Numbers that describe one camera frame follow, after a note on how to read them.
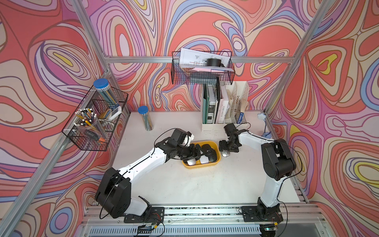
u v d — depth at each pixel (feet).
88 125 1.98
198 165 2.89
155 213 2.41
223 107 3.07
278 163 1.67
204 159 3.00
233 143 2.51
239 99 3.76
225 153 3.10
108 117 2.46
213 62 2.70
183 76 3.33
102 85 2.28
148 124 3.43
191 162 2.96
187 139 2.21
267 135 3.09
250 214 2.41
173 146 2.07
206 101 2.83
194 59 2.82
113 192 1.34
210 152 2.97
